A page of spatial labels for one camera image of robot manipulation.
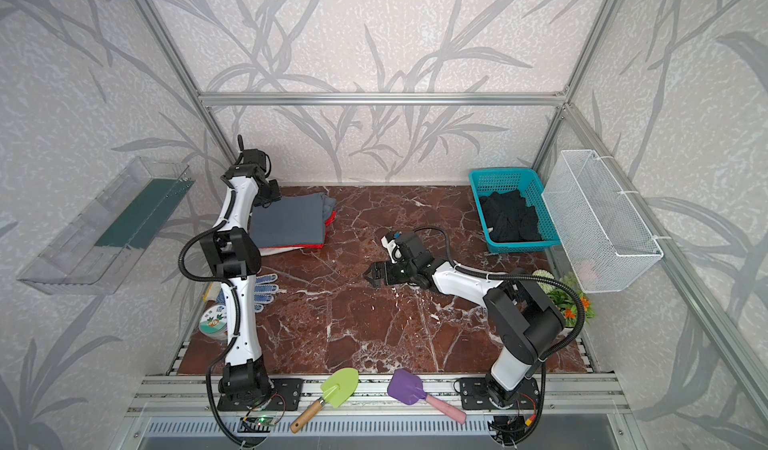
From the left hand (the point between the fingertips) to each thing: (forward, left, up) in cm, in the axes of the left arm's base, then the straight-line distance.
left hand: (273, 186), depth 104 cm
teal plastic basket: (+10, -79, -6) cm, 80 cm away
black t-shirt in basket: (-8, -84, -6) cm, 85 cm away
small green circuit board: (-67, -12, -10) cm, 69 cm away
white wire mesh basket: (-37, -89, +25) cm, 99 cm away
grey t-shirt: (-13, -8, -3) cm, 15 cm away
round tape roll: (-46, +4, -3) cm, 46 cm away
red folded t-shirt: (-18, -16, -11) cm, 27 cm away
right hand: (-30, -39, -2) cm, 49 cm away
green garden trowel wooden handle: (-61, -30, -9) cm, 69 cm away
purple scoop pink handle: (-60, -48, -9) cm, 77 cm away
